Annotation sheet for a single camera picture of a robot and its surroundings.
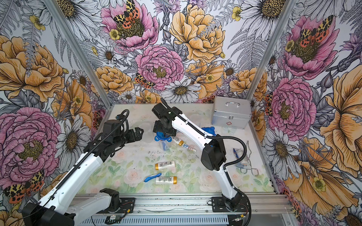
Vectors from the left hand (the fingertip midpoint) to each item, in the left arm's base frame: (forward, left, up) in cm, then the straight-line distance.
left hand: (135, 136), depth 79 cm
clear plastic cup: (+2, -15, -13) cm, 20 cm away
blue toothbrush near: (-16, -8, -19) cm, 26 cm away
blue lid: (+3, -13, -5) cm, 15 cm away
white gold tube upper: (+7, -23, -17) cm, 29 cm away
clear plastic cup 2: (+11, -3, -7) cm, 13 cm away
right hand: (+3, -14, -4) cm, 15 cm away
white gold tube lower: (-10, -15, -17) cm, 24 cm away
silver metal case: (+22, -59, -5) cm, 63 cm away
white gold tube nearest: (-18, -20, -18) cm, 32 cm away
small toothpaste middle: (+4, -29, -19) cm, 35 cm away
